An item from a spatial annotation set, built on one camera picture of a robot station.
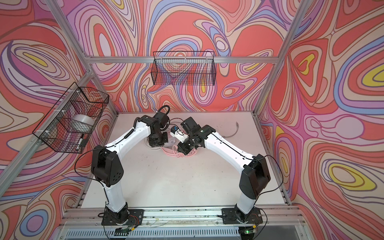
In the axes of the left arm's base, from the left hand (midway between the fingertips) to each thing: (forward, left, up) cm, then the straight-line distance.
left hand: (166, 143), depth 88 cm
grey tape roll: (-2, +37, +21) cm, 43 cm away
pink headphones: (-7, -5, +4) cm, 10 cm away
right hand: (-8, -10, +4) cm, 13 cm away
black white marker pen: (-7, +40, +14) cm, 43 cm away
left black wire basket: (-1, +47, +17) cm, 50 cm away
